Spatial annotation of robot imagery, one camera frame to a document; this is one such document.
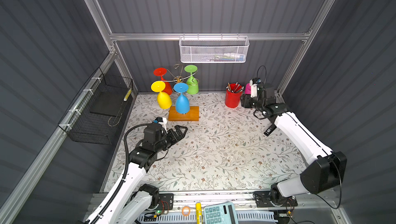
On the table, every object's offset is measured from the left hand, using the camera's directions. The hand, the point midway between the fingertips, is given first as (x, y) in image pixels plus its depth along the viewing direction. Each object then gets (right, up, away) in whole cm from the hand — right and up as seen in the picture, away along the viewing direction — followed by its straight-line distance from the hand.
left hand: (183, 132), depth 75 cm
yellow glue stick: (+8, -36, -5) cm, 37 cm away
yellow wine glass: (-12, +16, +12) cm, 23 cm away
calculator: (+19, -36, -6) cm, 41 cm away
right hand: (+33, +17, +7) cm, 38 cm away
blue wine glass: (-1, +14, +8) cm, 16 cm away
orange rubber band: (+3, -37, -4) cm, 37 cm away
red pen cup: (+31, +20, +30) cm, 47 cm away
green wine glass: (+4, +26, +16) cm, 31 cm away
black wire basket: (-42, +7, -3) cm, 42 cm away
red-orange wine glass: (-13, +32, +11) cm, 36 cm away
